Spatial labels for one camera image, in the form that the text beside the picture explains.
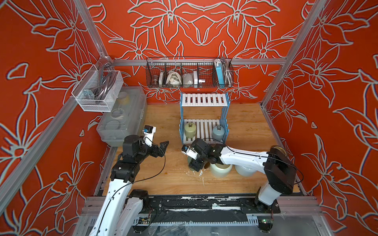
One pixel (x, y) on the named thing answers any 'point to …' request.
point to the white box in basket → (195, 79)
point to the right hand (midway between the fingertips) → (189, 160)
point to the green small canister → (189, 159)
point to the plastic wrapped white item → (188, 79)
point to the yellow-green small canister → (190, 130)
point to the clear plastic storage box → (128, 117)
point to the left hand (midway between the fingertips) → (159, 138)
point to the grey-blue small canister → (218, 132)
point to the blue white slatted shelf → (205, 110)
